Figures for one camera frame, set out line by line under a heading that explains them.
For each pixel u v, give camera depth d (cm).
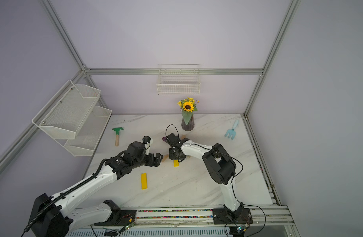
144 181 86
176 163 93
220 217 73
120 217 70
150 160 71
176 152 70
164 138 104
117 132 106
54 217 38
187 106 91
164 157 76
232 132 111
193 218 75
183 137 104
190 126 107
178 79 95
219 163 54
